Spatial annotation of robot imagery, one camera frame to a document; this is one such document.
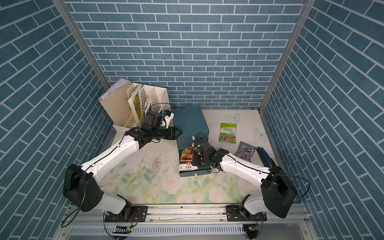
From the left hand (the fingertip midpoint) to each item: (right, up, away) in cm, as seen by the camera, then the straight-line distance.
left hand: (182, 133), depth 80 cm
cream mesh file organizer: (-29, +21, +19) cm, 40 cm away
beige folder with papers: (-42, +18, +10) cm, 47 cm away
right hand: (+6, -16, +2) cm, 17 cm away
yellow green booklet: (-31, +18, +14) cm, 38 cm away
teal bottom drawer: (+10, -21, 0) cm, 23 cm away
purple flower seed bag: (+39, -13, +16) cm, 44 cm away
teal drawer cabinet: (+5, +5, +4) cm, 8 cm away
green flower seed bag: (+30, -2, +27) cm, 41 cm away
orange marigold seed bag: (+2, -15, +5) cm, 16 cm away
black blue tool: (+51, -18, +11) cm, 55 cm away
